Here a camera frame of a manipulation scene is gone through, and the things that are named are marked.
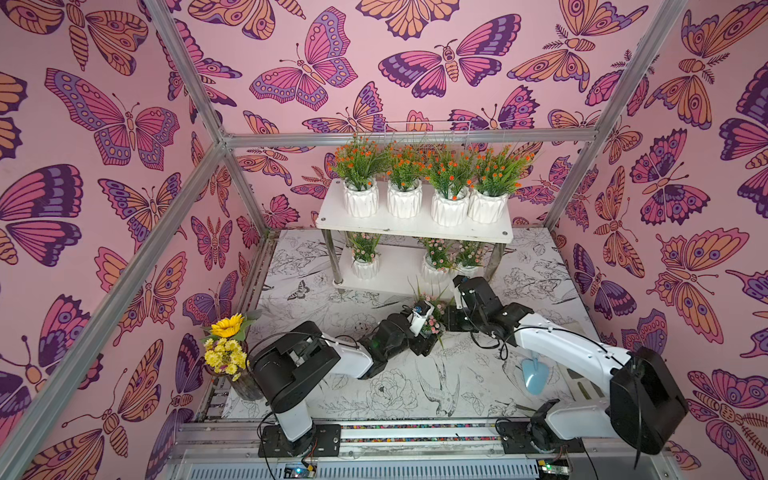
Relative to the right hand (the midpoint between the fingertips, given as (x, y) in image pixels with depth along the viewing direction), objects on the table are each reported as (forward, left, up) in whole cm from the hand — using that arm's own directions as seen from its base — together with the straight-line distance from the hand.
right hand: (441, 315), depth 85 cm
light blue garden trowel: (-13, -26, -10) cm, 31 cm away
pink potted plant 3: (+14, -7, +10) cm, 19 cm away
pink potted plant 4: (-1, +2, +7) cm, 8 cm away
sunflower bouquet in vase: (-17, +49, +14) cm, 54 cm away
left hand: (-1, +2, -3) cm, 4 cm away
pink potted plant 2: (+12, +1, +10) cm, 16 cm away
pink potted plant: (+13, +22, +11) cm, 28 cm away
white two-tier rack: (+25, +10, -4) cm, 28 cm away
